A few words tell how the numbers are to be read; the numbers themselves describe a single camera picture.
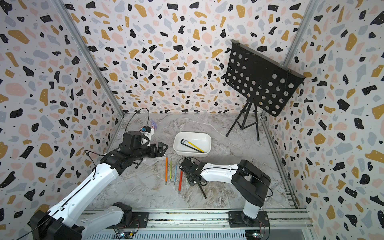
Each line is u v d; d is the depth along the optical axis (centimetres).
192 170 68
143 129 68
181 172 90
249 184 45
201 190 84
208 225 73
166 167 92
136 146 59
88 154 90
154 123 110
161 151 69
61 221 38
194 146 103
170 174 90
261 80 75
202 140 106
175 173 90
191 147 101
